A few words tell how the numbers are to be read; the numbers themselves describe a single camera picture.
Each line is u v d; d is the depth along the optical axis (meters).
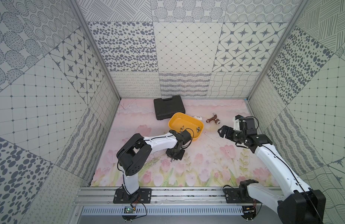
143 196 0.74
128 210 0.71
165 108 1.14
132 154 0.49
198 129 1.01
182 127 1.01
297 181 0.41
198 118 1.04
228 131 0.72
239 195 0.72
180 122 1.04
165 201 0.73
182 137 0.73
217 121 1.04
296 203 0.37
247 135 0.60
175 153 0.75
